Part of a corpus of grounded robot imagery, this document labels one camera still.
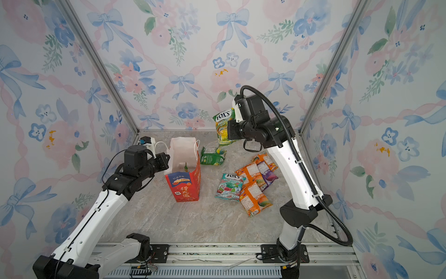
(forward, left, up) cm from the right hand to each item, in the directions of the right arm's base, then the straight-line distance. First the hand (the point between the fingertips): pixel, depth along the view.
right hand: (229, 127), depth 66 cm
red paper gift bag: (+1, +22, -28) cm, 36 cm away
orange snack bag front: (-15, -12, -37) cm, 41 cm away
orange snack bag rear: (+13, -18, -37) cm, 43 cm away
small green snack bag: (+13, +10, -36) cm, 40 cm away
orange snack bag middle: (+2, -13, -35) cm, 38 cm away
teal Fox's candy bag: (-6, -1, -37) cm, 37 cm away
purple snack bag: (0, -21, -35) cm, 41 cm away
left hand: (-3, +25, -13) cm, 29 cm away
